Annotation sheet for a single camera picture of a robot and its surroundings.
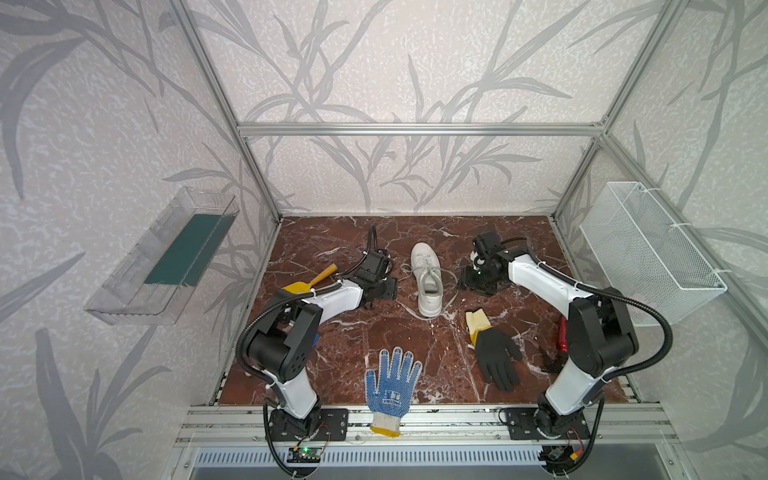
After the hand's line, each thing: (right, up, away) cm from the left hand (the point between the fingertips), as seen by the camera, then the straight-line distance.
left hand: (392, 276), depth 96 cm
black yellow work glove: (+31, -21, -10) cm, 38 cm away
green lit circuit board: (-21, -41, -24) cm, 51 cm away
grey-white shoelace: (+18, -12, -2) cm, 21 cm away
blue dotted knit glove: (0, -30, -17) cm, 34 cm away
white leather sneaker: (+11, +3, -2) cm, 11 cm away
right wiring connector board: (+43, -42, -22) cm, 64 cm away
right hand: (+22, 0, -4) cm, 22 cm away
